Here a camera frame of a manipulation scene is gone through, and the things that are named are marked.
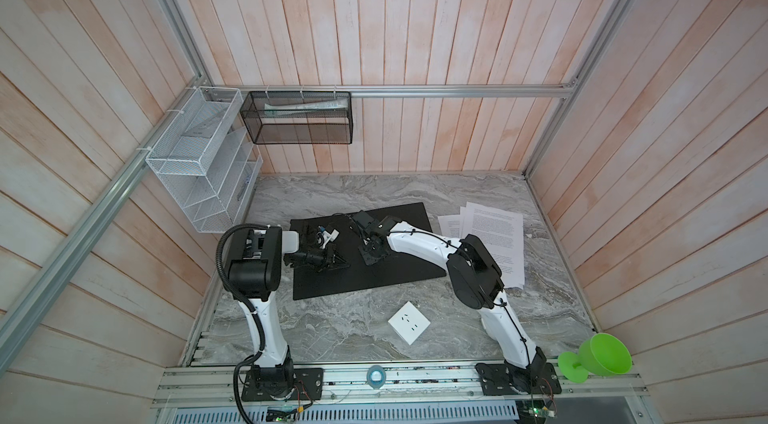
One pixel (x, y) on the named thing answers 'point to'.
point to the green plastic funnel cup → (598, 353)
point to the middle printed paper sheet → (463, 210)
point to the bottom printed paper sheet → (452, 226)
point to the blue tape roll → (376, 384)
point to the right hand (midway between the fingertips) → (372, 255)
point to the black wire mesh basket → (299, 117)
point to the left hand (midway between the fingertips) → (348, 267)
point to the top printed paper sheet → (500, 234)
